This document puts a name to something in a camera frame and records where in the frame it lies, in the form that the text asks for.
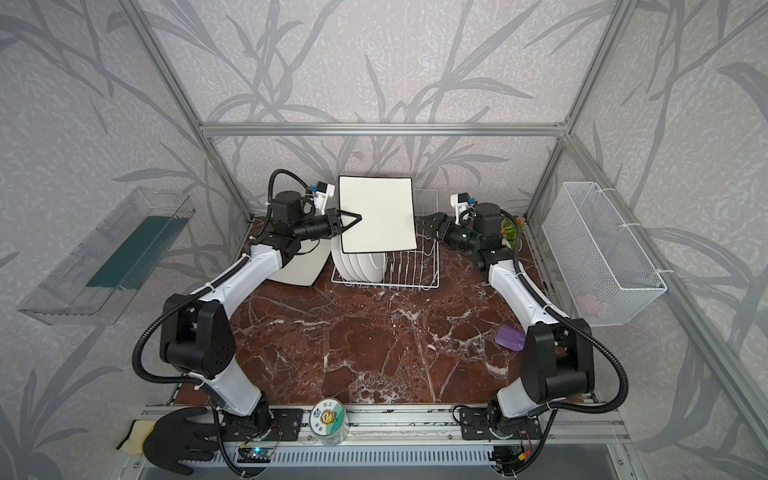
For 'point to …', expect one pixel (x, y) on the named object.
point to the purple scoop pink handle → (510, 338)
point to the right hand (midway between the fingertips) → (424, 217)
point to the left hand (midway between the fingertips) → (361, 210)
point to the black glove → (171, 440)
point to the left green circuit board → (254, 455)
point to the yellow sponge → (139, 431)
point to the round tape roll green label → (329, 421)
